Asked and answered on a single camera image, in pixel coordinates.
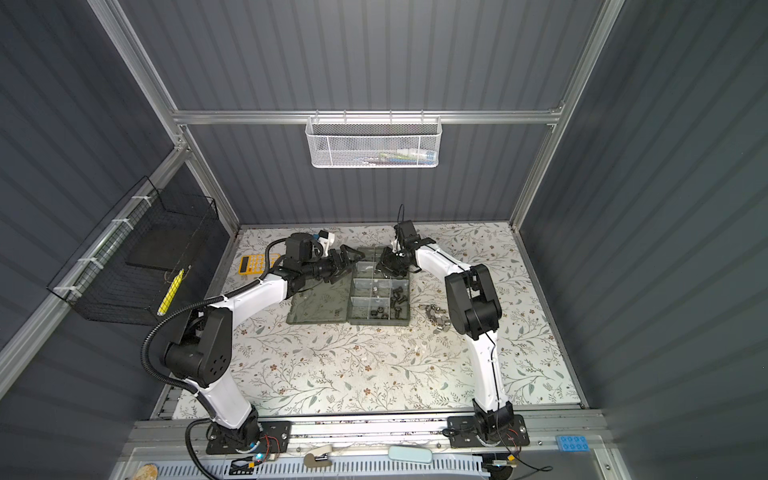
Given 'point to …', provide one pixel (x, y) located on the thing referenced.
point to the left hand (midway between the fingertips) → (360, 261)
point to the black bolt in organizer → (398, 298)
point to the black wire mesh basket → (124, 270)
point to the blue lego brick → (573, 443)
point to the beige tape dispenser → (310, 461)
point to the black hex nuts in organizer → (380, 309)
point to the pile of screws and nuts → (437, 317)
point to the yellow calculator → (254, 264)
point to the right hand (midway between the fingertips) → (380, 268)
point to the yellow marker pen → (163, 305)
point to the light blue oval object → (410, 454)
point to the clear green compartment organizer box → (364, 296)
